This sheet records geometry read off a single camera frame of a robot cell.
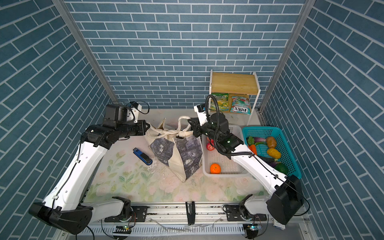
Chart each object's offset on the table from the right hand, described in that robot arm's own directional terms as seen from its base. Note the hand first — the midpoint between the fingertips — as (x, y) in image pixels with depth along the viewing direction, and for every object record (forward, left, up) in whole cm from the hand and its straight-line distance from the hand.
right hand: (187, 118), depth 71 cm
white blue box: (-36, -46, -32) cm, 67 cm away
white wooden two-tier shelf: (+30, -26, -1) cm, 40 cm away
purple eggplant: (+11, -43, -31) cm, 54 cm away
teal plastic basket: (-2, -57, -28) cm, 64 cm away
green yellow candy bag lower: (+29, -19, -13) cm, 37 cm away
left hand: (-4, +18, -2) cm, 18 cm away
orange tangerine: (-12, -15, -28) cm, 34 cm away
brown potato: (+9, -52, -29) cm, 60 cm away
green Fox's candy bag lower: (+28, -31, -15) cm, 44 cm away
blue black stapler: (-8, +29, -28) cm, 41 cm away
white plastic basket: (-8, -25, -35) cm, 44 cm away
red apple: (+2, -11, -29) cm, 31 cm away
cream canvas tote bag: (-10, +3, -14) cm, 18 cm away
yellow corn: (+2, -52, -30) cm, 60 cm away
